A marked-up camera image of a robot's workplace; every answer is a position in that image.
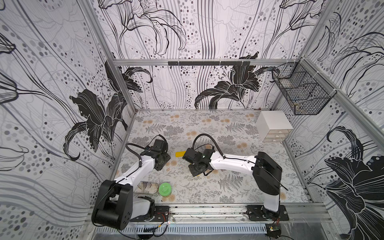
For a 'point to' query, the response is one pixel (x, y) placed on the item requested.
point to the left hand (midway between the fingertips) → (168, 161)
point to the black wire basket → (307, 90)
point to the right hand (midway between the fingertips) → (195, 168)
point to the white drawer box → (273, 126)
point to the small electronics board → (273, 230)
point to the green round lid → (165, 189)
